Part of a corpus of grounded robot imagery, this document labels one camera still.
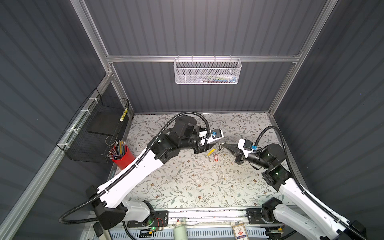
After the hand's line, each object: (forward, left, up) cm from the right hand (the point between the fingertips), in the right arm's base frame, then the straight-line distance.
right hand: (226, 145), depth 64 cm
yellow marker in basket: (+22, +54, -2) cm, 58 cm away
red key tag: (+11, +1, -32) cm, 34 cm away
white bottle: (-29, +21, -23) cm, 43 cm away
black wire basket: (+13, +63, 0) cm, 64 cm away
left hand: (+4, +6, +3) cm, 8 cm away
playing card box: (-29, -7, -30) cm, 42 cm away
